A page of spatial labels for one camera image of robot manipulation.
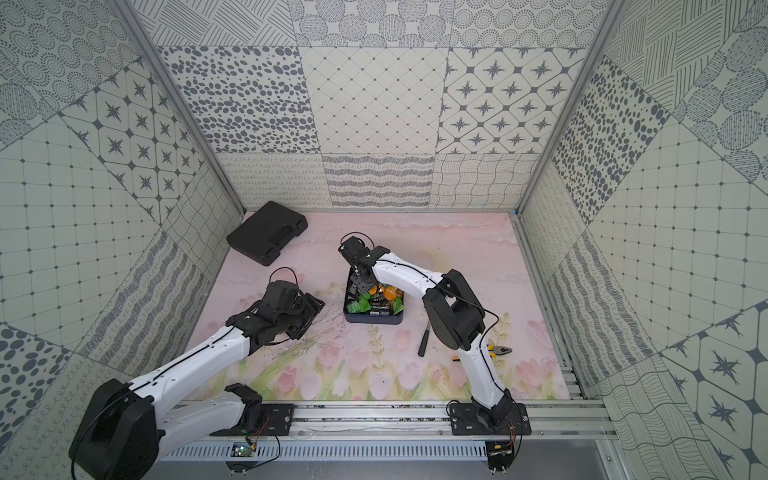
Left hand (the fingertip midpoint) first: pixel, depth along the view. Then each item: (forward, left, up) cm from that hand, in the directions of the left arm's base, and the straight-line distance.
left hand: (321, 304), depth 85 cm
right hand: (+12, -14, -4) cm, 19 cm away
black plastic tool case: (+28, +28, -2) cm, 40 cm away
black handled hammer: (-7, -30, -10) cm, 32 cm away
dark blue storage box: (0, -11, -8) cm, 14 cm away
